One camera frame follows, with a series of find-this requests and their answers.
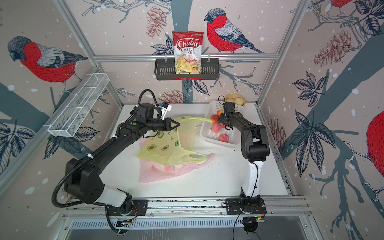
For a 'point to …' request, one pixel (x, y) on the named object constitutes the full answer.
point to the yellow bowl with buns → (237, 99)
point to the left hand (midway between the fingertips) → (181, 122)
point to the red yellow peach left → (215, 118)
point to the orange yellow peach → (219, 112)
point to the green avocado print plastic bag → (174, 147)
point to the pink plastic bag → (150, 170)
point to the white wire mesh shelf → (73, 114)
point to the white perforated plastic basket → (231, 137)
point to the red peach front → (224, 138)
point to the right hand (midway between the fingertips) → (223, 118)
